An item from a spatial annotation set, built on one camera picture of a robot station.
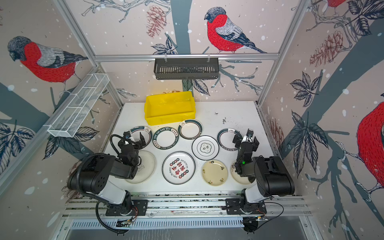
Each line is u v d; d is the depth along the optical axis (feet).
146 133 3.36
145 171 2.85
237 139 2.68
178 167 2.87
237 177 2.73
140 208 2.40
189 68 3.42
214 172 2.82
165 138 3.34
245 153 2.21
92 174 1.53
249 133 2.45
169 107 3.88
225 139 3.33
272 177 1.48
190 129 3.42
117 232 2.21
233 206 2.41
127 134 2.49
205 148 3.12
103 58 3.31
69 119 2.35
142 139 2.80
